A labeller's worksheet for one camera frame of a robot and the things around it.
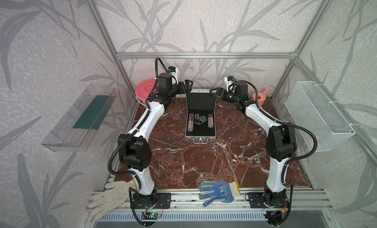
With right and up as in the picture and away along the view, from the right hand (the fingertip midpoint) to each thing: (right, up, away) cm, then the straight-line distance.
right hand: (213, 90), depth 89 cm
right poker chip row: (-1, -19, +12) cm, 23 cm away
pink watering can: (+37, -2, +17) cm, 41 cm away
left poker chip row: (-15, -21, +12) cm, 28 cm away
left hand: (-17, +4, -7) cm, 18 cm away
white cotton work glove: (-53, -56, -14) cm, 78 cm away
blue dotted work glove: (+3, -55, -13) cm, 57 cm away
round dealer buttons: (-6, -18, +16) cm, 25 cm away
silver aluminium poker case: (-8, -21, +13) cm, 26 cm away
